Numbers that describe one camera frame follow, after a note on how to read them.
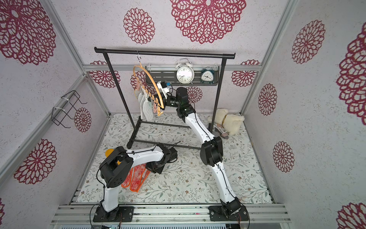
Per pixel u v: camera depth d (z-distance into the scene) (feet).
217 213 2.40
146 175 2.80
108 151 3.23
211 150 2.01
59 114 2.40
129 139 3.38
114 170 1.64
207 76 2.94
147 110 2.96
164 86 2.30
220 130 3.47
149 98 2.49
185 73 2.87
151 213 2.46
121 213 2.39
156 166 2.48
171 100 2.44
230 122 3.39
